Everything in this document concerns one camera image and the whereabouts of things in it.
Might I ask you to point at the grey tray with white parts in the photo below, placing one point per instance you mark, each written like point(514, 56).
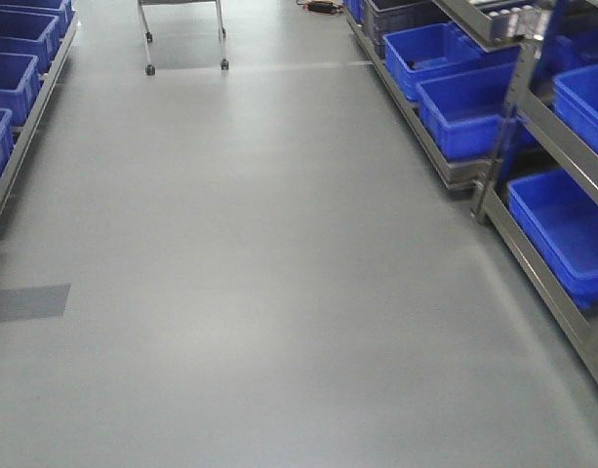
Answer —
point(498, 12)

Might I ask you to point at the low steel rack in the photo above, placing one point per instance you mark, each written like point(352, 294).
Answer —
point(30, 136)
point(462, 173)

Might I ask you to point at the dark grey plastic crate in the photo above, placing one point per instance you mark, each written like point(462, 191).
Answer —
point(376, 29)

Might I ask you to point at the steel table on castors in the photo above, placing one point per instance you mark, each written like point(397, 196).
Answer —
point(150, 70)

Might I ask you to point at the black power strip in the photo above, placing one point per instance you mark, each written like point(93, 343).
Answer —
point(323, 7)

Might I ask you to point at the steel roller flow rack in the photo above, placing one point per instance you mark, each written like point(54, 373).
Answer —
point(537, 278)

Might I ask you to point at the row of blue bins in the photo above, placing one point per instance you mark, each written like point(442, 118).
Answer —
point(562, 234)

